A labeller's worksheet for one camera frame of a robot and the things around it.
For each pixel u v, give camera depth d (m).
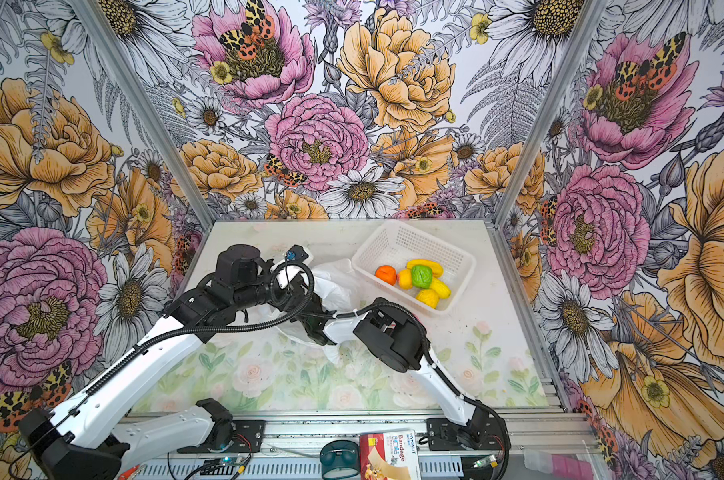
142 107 0.87
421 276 0.93
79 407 0.40
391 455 0.69
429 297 0.92
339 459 0.65
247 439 0.73
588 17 0.72
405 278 0.99
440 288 0.97
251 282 0.56
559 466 0.69
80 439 0.38
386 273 0.99
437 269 1.02
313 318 0.78
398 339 0.58
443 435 0.74
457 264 1.03
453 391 0.61
